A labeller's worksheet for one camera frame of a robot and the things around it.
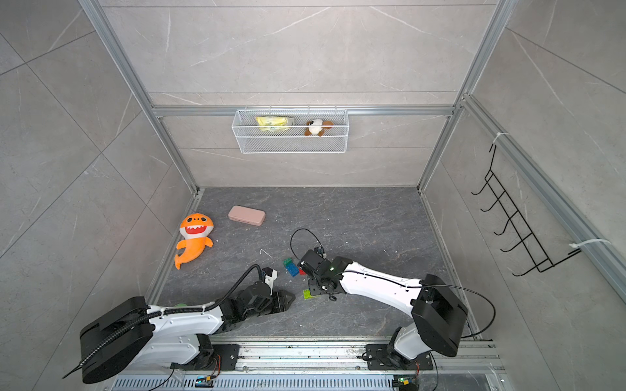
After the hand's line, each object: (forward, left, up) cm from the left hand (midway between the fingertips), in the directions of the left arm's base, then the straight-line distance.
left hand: (295, 296), depth 83 cm
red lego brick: (-2, -4, +24) cm, 24 cm away
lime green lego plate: (+1, -4, -2) cm, 5 cm away
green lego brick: (+14, +3, -1) cm, 14 cm away
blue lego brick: (+11, +2, -2) cm, 11 cm away
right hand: (+3, -8, +3) cm, 9 cm away
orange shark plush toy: (+27, +40, +5) cm, 49 cm away
